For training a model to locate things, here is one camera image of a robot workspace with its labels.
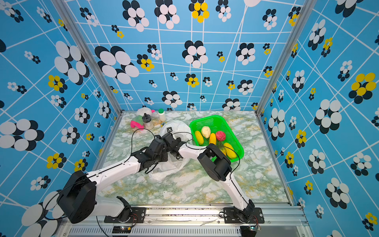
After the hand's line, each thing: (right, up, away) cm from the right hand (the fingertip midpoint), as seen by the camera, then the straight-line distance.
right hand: (172, 141), depth 100 cm
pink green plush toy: (-26, +13, +5) cm, 30 cm away
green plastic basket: (+29, +7, +6) cm, 30 cm away
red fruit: (+33, +4, -2) cm, 33 cm away
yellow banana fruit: (+19, +2, -1) cm, 19 cm away
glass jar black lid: (-19, +11, +8) cm, 24 cm away
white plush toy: (-26, +22, +12) cm, 35 cm away
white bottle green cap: (-9, +18, +9) cm, 22 cm away
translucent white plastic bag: (+3, -13, -15) cm, 20 cm away
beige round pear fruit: (+23, +6, +1) cm, 24 cm away
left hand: (-1, -5, -12) cm, 13 cm away
